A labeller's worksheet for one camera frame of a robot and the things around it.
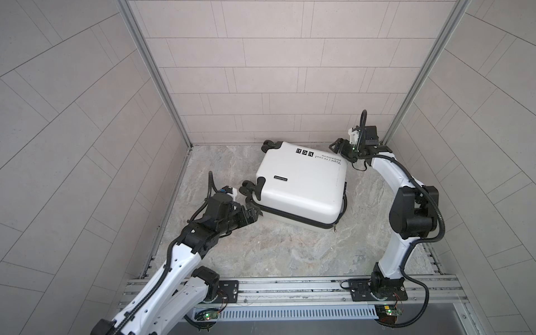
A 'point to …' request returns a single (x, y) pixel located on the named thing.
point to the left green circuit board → (210, 315)
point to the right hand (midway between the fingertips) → (333, 146)
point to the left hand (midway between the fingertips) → (258, 210)
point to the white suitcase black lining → (299, 185)
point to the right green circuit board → (388, 313)
